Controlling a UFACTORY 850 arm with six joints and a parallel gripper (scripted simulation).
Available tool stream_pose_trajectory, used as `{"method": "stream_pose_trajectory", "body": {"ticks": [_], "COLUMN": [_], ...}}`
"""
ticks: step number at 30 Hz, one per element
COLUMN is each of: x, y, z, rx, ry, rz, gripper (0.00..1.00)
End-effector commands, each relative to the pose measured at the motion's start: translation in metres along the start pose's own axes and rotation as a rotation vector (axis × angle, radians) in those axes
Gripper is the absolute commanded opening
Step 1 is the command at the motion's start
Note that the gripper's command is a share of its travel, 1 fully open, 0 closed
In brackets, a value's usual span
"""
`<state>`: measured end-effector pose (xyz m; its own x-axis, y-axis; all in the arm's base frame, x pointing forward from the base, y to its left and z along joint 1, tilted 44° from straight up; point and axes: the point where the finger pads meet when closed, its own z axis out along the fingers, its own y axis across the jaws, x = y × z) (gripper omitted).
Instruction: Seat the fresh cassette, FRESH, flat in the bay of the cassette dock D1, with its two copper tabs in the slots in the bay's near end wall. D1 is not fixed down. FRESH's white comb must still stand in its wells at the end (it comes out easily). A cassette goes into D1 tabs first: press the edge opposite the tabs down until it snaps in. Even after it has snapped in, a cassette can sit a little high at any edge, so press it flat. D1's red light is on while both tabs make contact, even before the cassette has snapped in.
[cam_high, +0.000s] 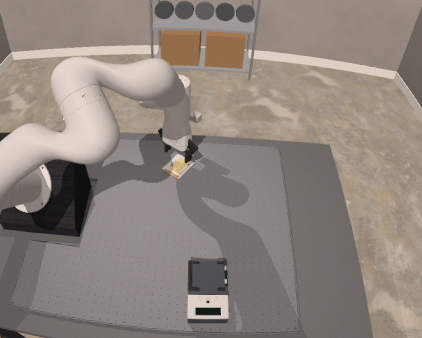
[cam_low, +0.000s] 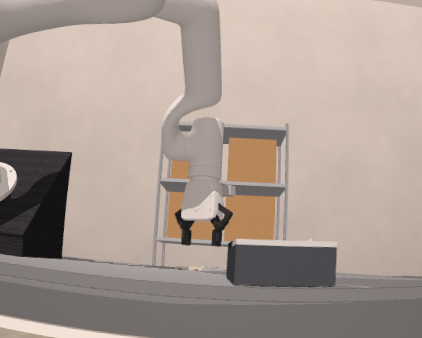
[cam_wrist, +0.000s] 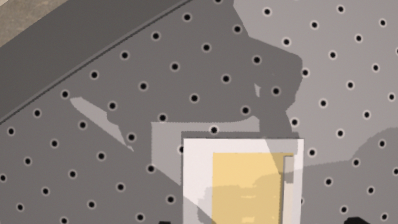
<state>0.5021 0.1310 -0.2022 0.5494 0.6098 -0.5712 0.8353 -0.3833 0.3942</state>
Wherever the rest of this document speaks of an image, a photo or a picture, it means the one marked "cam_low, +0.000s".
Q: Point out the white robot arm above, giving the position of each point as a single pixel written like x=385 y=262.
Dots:
x=199 y=21

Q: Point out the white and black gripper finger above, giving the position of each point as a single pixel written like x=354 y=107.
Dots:
x=220 y=225
x=186 y=232

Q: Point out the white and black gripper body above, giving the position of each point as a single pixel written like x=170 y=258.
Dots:
x=200 y=200

